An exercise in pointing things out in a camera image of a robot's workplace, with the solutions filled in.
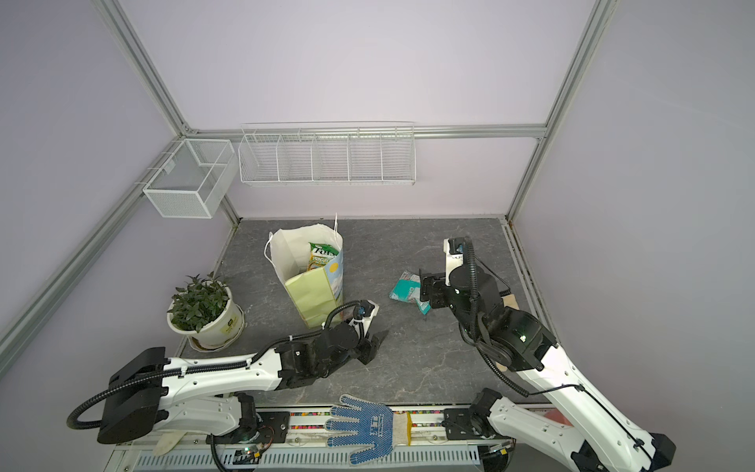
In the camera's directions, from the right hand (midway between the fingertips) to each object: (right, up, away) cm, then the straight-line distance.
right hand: (438, 270), depth 65 cm
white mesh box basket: (-77, +27, +32) cm, 87 cm away
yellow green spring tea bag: (-32, +3, +24) cm, 40 cm away
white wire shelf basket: (-16, +39, +40) cm, 58 cm away
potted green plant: (-61, -11, +12) cm, 63 cm away
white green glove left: (-65, -42, +6) cm, 78 cm away
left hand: (-14, -17, +10) cm, 24 cm away
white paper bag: (-30, -7, +14) cm, 34 cm away
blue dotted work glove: (-15, -41, +10) cm, 44 cm away
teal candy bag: (-5, -9, +32) cm, 33 cm away
